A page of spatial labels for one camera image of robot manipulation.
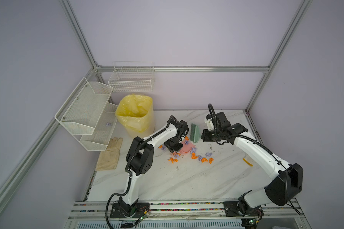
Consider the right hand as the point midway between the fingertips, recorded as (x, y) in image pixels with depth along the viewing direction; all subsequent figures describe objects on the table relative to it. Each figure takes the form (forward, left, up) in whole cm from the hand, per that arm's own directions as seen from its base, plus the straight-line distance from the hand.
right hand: (200, 136), depth 80 cm
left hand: (-4, +17, -12) cm, 21 cm away
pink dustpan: (+3, +7, -20) cm, 21 cm away
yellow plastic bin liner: (+27, +45, -7) cm, 53 cm away
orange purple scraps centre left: (-3, +14, -17) cm, 22 cm away
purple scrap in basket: (+12, +60, -4) cm, 61 cm away
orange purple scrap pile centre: (-4, -1, -19) cm, 20 cm away
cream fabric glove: (-6, +59, -18) cm, 62 cm away
